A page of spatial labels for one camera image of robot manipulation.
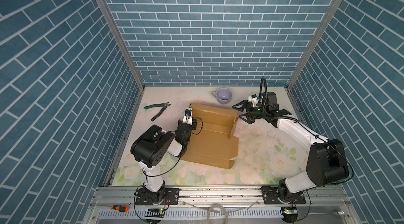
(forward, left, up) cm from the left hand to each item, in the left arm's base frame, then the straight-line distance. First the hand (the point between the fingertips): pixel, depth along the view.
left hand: (194, 113), depth 92 cm
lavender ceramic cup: (+21, -20, -7) cm, 30 cm away
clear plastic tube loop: (-45, -15, -12) cm, 49 cm away
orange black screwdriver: (-46, +30, -10) cm, 56 cm away
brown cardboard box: (-14, -10, -11) cm, 21 cm away
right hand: (-5, -24, +8) cm, 26 cm away
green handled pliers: (+13, +22, -11) cm, 27 cm away
